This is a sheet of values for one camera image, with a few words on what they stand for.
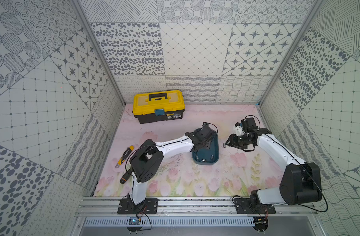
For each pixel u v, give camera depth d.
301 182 0.42
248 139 0.64
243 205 0.74
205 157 1.04
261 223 0.73
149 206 0.73
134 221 0.72
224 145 0.95
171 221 0.70
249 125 0.70
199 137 0.69
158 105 0.99
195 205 0.76
